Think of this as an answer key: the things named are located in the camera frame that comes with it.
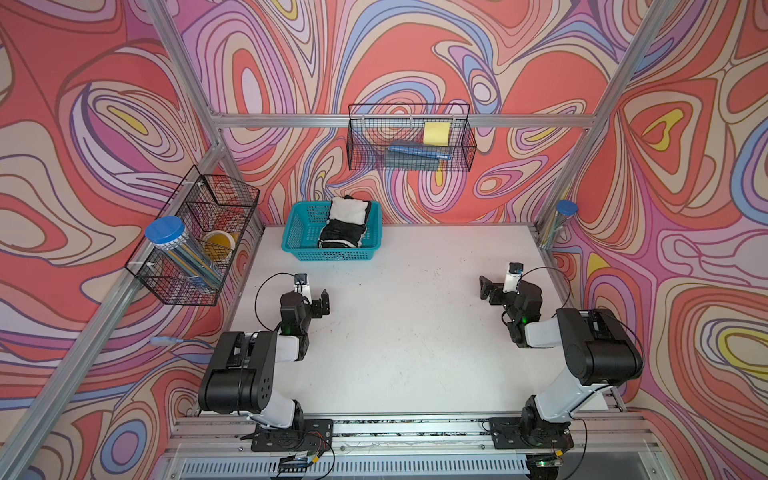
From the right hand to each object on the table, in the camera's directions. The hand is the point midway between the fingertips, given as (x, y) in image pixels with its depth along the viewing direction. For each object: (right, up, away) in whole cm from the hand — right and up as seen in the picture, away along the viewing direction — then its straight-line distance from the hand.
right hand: (496, 282), depth 96 cm
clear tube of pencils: (+26, +25, +6) cm, 37 cm away
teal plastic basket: (-69, +21, +20) cm, 75 cm away
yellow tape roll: (-77, +11, -25) cm, 81 cm away
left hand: (-60, -2, -3) cm, 60 cm away
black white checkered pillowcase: (-51, +21, +14) cm, 57 cm away
